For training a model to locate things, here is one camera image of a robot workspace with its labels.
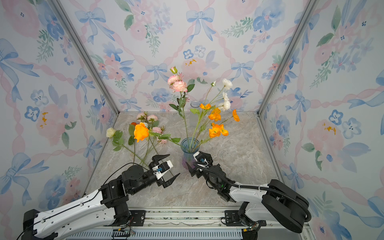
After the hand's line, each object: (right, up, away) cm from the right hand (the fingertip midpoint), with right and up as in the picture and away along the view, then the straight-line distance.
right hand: (194, 156), depth 80 cm
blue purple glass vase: (-3, +5, +2) cm, 6 cm away
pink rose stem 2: (-27, +3, +20) cm, 33 cm away
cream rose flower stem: (-51, +4, +20) cm, 55 cm away
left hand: (-10, 0, -13) cm, 16 cm away
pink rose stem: (-33, +22, +32) cm, 51 cm away
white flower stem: (+15, +33, +30) cm, 47 cm away
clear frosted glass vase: (+1, +30, +15) cm, 34 cm away
